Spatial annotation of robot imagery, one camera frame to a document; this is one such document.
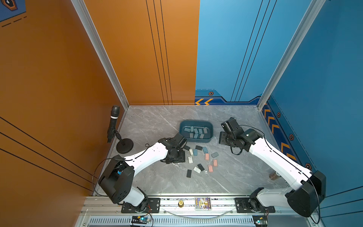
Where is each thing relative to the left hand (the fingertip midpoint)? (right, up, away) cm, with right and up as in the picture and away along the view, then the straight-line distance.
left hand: (181, 158), depth 85 cm
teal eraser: (+7, +16, +18) cm, 26 cm away
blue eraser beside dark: (+16, +3, +9) cm, 18 cm away
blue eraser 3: (+9, +2, +8) cm, 12 cm away
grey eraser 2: (+14, +12, +14) cm, 23 cm away
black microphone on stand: (-39, +17, -7) cm, 43 cm away
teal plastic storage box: (+11, +15, +17) cm, 25 cm away
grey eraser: (+17, +15, +17) cm, 29 cm away
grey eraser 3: (+22, 0, +6) cm, 23 cm away
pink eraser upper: (+17, -1, +6) cm, 18 cm away
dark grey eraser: (+11, +4, +9) cm, 15 cm away
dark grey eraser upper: (+3, +5, +9) cm, 10 cm away
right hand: (+24, +13, -5) cm, 28 cm away
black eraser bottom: (+5, -9, -1) cm, 10 cm away
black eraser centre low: (+12, -6, +1) cm, 14 cm away
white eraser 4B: (+6, -2, +4) cm, 7 cm away
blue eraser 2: (+10, +12, +14) cm, 21 cm away
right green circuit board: (+41, -28, -14) cm, 51 cm away
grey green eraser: (+6, +12, +14) cm, 20 cm away
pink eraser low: (+18, -6, 0) cm, 19 cm away
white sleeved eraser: (+6, +2, +6) cm, 9 cm away
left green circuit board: (-21, -27, -15) cm, 37 cm away
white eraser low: (+10, -7, 0) cm, 12 cm away
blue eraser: (+13, +15, +17) cm, 26 cm away
